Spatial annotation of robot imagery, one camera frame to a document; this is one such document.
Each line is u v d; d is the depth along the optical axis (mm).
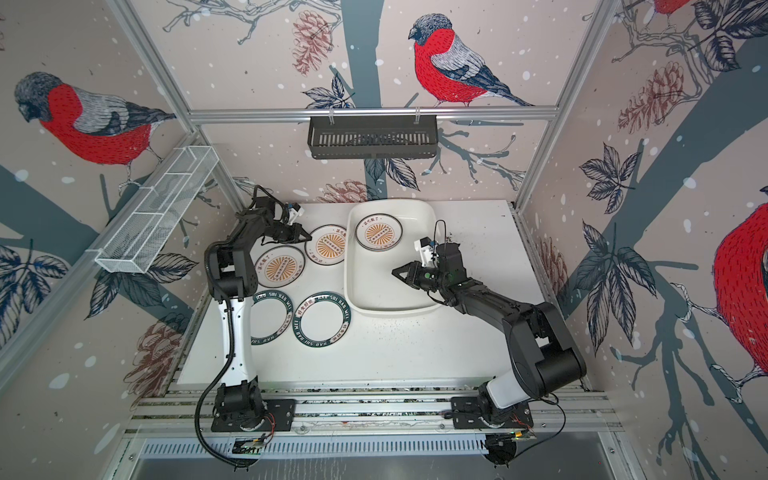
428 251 816
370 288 1025
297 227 1007
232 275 671
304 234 1057
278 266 1035
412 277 762
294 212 1033
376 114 951
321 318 907
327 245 1074
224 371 646
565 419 677
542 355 443
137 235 753
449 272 698
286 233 980
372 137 1065
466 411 740
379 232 1104
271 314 933
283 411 732
